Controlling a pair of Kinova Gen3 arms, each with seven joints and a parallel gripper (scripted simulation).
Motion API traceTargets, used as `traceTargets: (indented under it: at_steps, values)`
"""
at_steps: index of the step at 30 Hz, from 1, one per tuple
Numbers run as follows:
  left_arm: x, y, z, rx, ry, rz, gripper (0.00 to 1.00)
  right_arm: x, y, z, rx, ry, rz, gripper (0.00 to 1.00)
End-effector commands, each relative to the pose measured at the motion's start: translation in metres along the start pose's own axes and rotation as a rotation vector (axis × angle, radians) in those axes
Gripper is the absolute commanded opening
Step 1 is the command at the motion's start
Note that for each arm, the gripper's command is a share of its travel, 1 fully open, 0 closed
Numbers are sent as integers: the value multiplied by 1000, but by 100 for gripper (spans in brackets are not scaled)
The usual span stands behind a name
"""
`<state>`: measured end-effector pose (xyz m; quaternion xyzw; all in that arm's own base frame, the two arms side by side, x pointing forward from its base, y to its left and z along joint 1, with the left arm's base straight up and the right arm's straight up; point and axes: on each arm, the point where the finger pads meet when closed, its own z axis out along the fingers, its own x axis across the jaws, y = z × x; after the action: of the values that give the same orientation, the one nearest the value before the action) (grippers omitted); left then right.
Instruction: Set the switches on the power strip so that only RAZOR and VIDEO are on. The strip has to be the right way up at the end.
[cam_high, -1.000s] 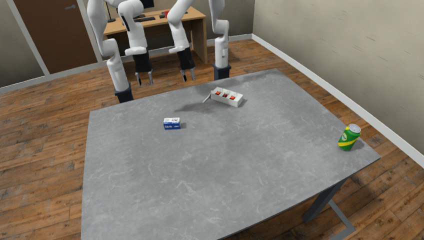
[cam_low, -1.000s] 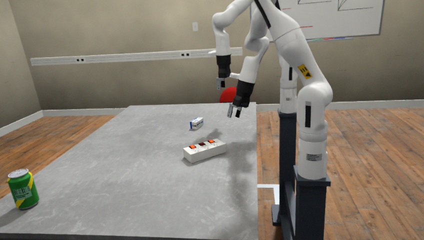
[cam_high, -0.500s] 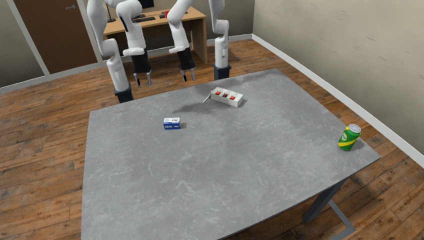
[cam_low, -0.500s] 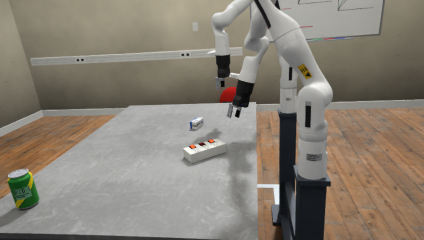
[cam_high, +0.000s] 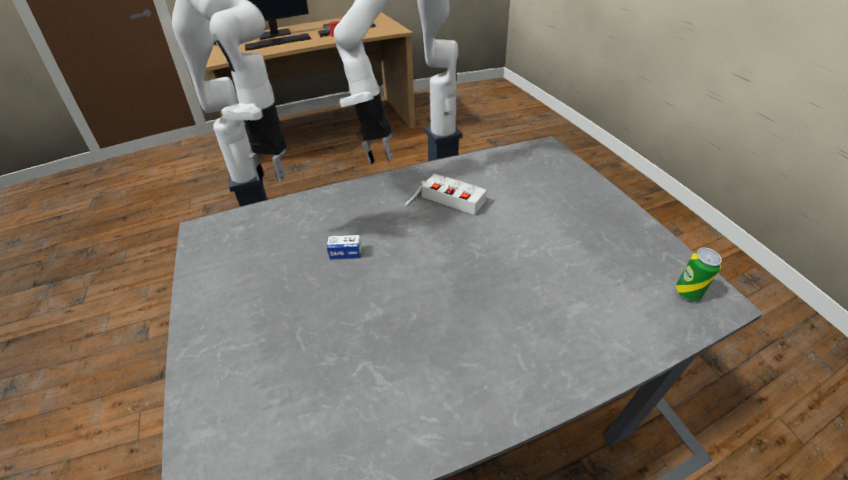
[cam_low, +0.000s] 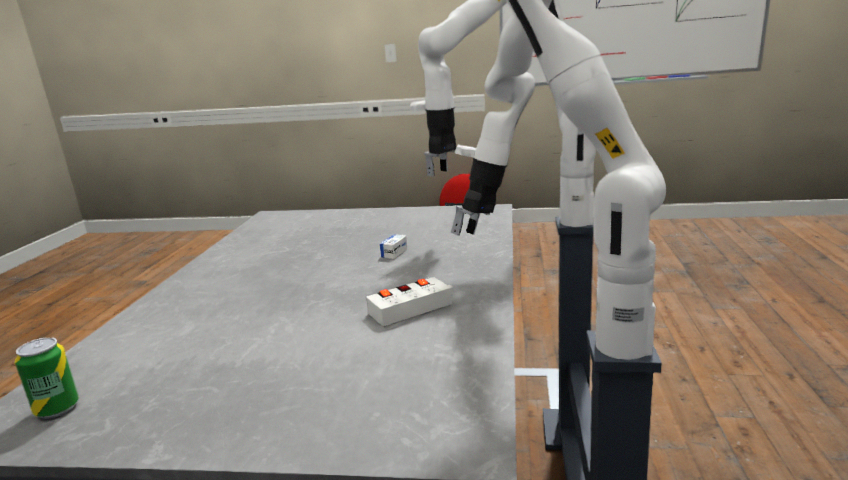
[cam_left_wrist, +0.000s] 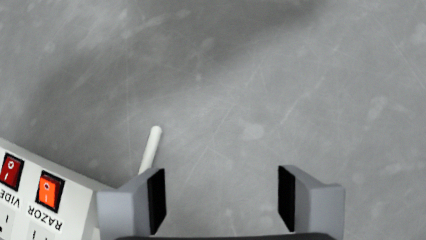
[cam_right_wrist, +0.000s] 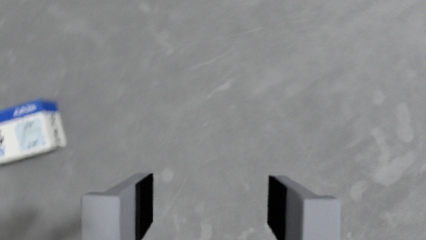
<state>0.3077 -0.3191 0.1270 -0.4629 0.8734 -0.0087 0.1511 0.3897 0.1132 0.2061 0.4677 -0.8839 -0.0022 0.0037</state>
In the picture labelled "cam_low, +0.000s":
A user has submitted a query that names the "white power strip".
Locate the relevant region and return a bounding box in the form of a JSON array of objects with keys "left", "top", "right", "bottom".
[{"left": 366, "top": 277, "right": 453, "bottom": 327}]

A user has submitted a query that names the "green drink can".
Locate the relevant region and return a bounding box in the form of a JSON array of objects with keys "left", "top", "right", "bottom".
[{"left": 15, "top": 338, "right": 79, "bottom": 419}]

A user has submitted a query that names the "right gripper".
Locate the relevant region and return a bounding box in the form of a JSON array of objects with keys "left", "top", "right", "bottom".
[{"left": 410, "top": 88, "right": 456, "bottom": 176}]

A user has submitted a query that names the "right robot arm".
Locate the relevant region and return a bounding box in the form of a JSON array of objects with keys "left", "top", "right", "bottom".
[{"left": 418, "top": 0, "right": 596, "bottom": 227}]

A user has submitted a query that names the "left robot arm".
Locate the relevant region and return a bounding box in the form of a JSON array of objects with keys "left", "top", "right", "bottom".
[{"left": 480, "top": 0, "right": 666, "bottom": 359}]

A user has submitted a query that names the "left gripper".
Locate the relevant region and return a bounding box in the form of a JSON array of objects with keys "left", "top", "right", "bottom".
[{"left": 451, "top": 137, "right": 511, "bottom": 236}]

